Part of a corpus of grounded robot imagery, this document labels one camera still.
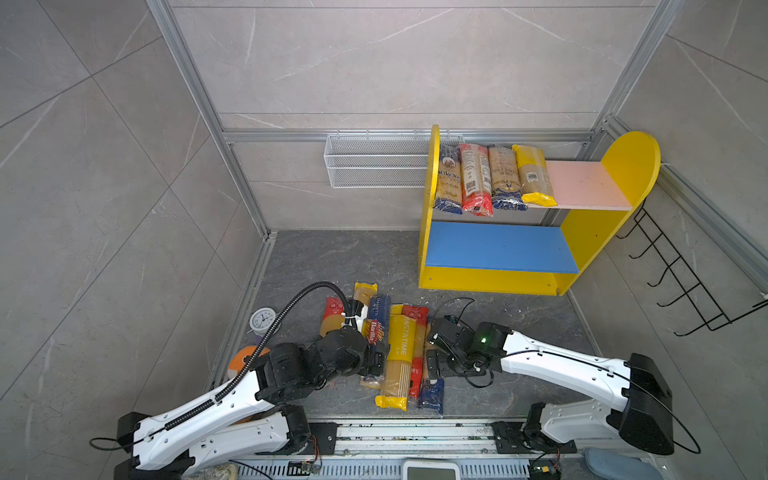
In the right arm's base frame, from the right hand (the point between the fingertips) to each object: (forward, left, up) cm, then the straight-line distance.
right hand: (442, 366), depth 77 cm
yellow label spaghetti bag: (+27, +22, -5) cm, 36 cm away
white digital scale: (-22, +5, -4) cm, 23 cm away
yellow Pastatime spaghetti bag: (+4, +11, -3) cm, 12 cm away
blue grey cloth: (-22, -38, -7) cm, 45 cm away
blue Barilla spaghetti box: (+12, +17, -2) cm, 21 cm away
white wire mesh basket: (+63, +16, +22) cm, 68 cm away
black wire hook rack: (+1, -53, +23) cm, 58 cm away
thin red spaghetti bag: (+18, +4, -5) cm, 19 cm away
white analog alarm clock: (+17, +54, -4) cm, 57 cm away
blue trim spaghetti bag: (-5, +3, -5) cm, 7 cm away
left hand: (+2, +17, +14) cm, 22 cm away
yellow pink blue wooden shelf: (+34, -36, +6) cm, 50 cm away
